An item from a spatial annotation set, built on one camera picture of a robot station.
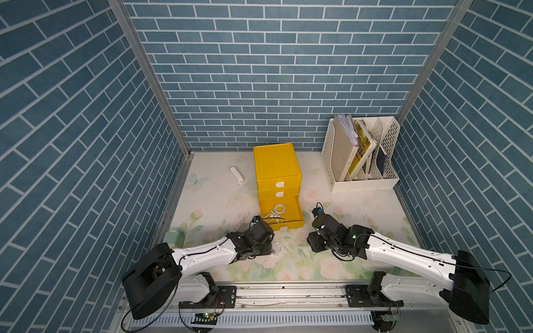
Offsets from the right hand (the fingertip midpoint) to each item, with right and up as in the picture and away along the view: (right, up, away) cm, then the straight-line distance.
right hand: (311, 240), depth 80 cm
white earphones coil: (-13, +10, +16) cm, 24 cm away
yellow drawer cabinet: (-13, +25, +4) cm, 28 cm away
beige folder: (+16, +38, +8) cm, 42 cm away
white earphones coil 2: (-12, -4, +7) cm, 14 cm away
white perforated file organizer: (+41, +27, +27) cm, 57 cm away
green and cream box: (-54, 0, +1) cm, 54 cm away
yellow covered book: (+26, +39, +10) cm, 48 cm away
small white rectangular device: (-34, +25, +27) cm, 50 cm away
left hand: (-15, -5, +4) cm, 16 cm away
